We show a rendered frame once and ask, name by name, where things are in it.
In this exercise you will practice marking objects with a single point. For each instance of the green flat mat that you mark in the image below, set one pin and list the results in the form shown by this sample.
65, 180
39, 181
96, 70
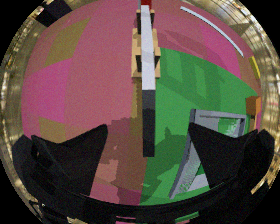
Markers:
187, 82

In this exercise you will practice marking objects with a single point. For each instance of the yellow rectangular block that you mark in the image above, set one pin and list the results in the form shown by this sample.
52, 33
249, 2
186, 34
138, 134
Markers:
256, 71

